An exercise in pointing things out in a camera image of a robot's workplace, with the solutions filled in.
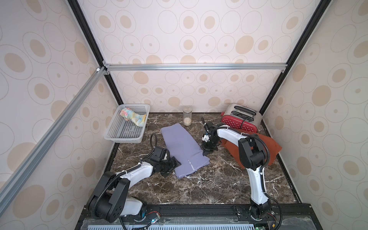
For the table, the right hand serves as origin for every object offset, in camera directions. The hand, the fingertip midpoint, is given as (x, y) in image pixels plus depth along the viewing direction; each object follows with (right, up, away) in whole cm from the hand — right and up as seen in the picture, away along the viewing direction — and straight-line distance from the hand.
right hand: (208, 152), depth 97 cm
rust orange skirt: (+39, +4, -9) cm, 41 cm away
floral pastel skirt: (-51, +23, +12) cm, 57 cm away
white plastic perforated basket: (-61, +20, +16) cm, 66 cm away
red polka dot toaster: (+25, +23, -5) cm, 34 cm away
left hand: (-17, -6, -11) cm, 21 cm away
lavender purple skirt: (-15, +3, +2) cm, 16 cm away
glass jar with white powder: (-14, +25, +12) cm, 31 cm away
